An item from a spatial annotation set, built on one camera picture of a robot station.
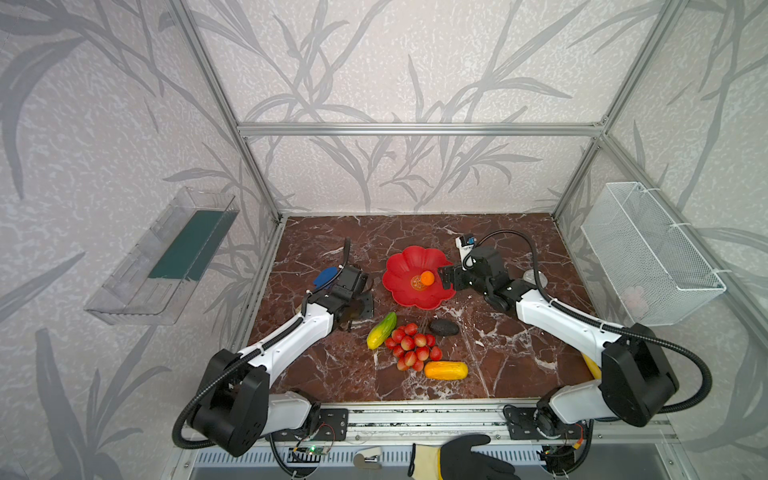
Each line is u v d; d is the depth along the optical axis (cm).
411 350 81
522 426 73
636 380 42
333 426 73
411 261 105
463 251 77
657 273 63
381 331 86
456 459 69
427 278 98
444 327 87
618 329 46
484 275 67
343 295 65
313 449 71
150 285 64
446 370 79
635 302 73
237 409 41
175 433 38
